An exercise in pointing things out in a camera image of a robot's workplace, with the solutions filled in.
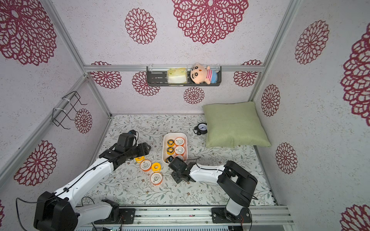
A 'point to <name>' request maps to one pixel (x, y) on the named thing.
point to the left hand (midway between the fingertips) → (147, 148)
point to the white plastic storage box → (172, 135)
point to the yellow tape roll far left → (139, 159)
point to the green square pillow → (235, 124)
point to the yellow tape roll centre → (159, 167)
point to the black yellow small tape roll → (170, 143)
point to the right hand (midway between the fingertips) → (175, 172)
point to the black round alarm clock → (201, 128)
